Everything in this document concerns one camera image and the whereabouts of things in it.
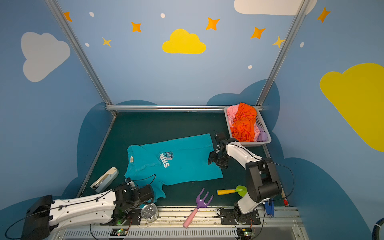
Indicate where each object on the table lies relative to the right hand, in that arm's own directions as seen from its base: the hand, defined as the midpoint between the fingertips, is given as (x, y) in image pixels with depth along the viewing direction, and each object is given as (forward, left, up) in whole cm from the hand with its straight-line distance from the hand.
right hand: (214, 162), depth 90 cm
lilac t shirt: (+18, -31, +5) cm, 36 cm away
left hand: (-23, +37, -5) cm, 44 cm away
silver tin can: (-29, +33, +1) cm, 44 cm away
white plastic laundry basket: (+32, -34, +3) cm, 47 cm away
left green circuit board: (-37, +47, -3) cm, 60 cm away
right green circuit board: (-33, -14, -5) cm, 37 cm away
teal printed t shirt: (0, +27, -3) cm, 28 cm away
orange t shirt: (+25, -19, +5) cm, 32 cm away
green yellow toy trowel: (-14, -15, -4) cm, 20 cm away
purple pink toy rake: (-22, +8, -4) cm, 24 cm away
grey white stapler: (-14, +63, -1) cm, 65 cm away
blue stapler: (-23, -28, -3) cm, 36 cm away
